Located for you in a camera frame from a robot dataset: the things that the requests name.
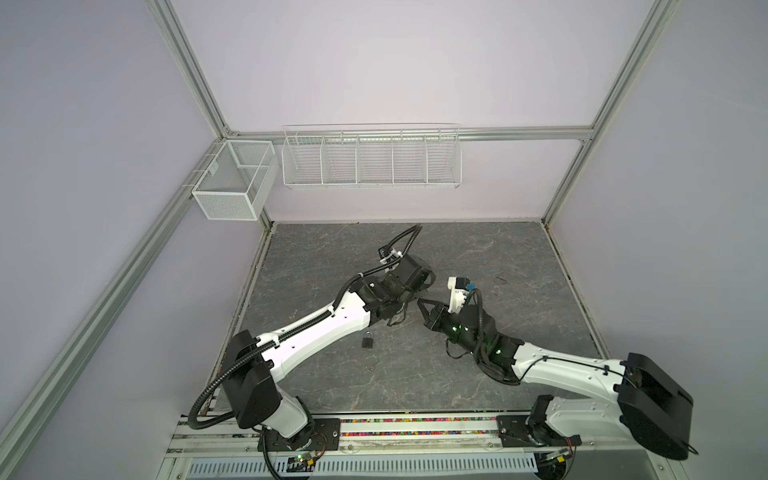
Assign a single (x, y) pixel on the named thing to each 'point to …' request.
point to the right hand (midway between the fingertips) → (417, 304)
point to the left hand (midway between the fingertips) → (418, 286)
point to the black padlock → (367, 340)
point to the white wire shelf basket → (372, 156)
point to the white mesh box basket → (239, 183)
